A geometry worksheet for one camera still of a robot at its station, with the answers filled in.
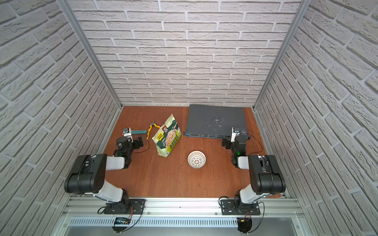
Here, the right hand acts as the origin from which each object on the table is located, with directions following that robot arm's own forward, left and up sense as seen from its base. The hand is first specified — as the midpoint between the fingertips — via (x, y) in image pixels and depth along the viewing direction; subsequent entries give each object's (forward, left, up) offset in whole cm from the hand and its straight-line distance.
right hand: (227, 135), depth 95 cm
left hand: (+4, +64, +2) cm, 64 cm away
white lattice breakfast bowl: (-13, +22, -5) cm, 26 cm away
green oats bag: (-4, +38, +8) cm, 39 cm away
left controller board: (-44, +62, -8) cm, 76 cm away
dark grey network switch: (+14, +6, -3) cm, 16 cm away
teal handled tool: (+11, +63, -7) cm, 64 cm away
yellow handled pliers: (+16, +53, -4) cm, 55 cm away
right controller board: (-48, +1, -8) cm, 48 cm away
